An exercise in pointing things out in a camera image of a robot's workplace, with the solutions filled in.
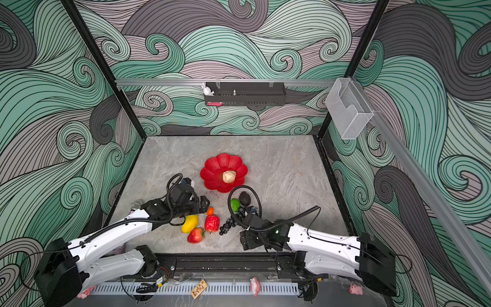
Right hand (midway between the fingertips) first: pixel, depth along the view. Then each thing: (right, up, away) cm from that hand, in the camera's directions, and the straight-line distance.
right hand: (247, 239), depth 77 cm
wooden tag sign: (-18, -14, -9) cm, 24 cm away
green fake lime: (-5, +12, +10) cm, 16 cm away
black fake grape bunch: (-6, +6, +4) cm, 9 cm away
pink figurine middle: (+2, -10, -13) cm, 16 cm away
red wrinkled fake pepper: (-15, +6, +2) cm, 17 cm away
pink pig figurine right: (+39, -13, -10) cm, 42 cm away
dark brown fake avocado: (-1, +14, +10) cm, 18 cm away
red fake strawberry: (-22, +1, 0) cm, 22 cm away
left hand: (-19, +14, +4) cm, 24 cm away
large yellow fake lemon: (-24, +6, +2) cm, 25 cm away
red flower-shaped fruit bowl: (-18, +24, +23) cm, 39 cm away
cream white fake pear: (-9, +24, +18) cm, 31 cm away
